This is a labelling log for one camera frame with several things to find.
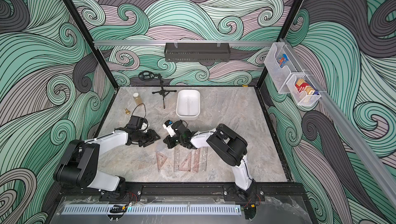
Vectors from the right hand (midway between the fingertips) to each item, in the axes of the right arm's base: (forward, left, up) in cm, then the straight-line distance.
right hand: (165, 140), depth 90 cm
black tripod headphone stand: (+33, +12, +22) cm, 42 cm away
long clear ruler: (-11, -22, -2) cm, 25 cm away
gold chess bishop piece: (+21, +29, 0) cm, 35 cm away
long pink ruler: (-12, -18, -1) cm, 22 cm away
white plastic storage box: (+29, -13, -2) cm, 31 cm away
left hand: (+1, +4, +1) cm, 5 cm away
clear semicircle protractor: (-3, +3, -1) cm, 4 cm away
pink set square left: (-11, +1, -1) cm, 11 cm away
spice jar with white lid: (+28, +22, +6) cm, 36 cm away
